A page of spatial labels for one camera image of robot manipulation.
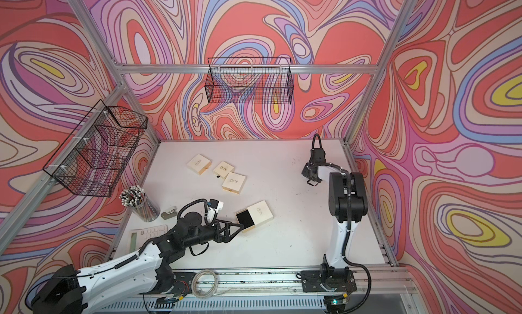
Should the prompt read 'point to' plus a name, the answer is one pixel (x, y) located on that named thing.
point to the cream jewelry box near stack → (234, 183)
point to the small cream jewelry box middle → (223, 170)
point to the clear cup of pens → (136, 198)
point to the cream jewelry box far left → (199, 164)
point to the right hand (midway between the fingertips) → (310, 177)
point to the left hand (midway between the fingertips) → (239, 229)
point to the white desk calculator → (136, 237)
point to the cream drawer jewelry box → (254, 215)
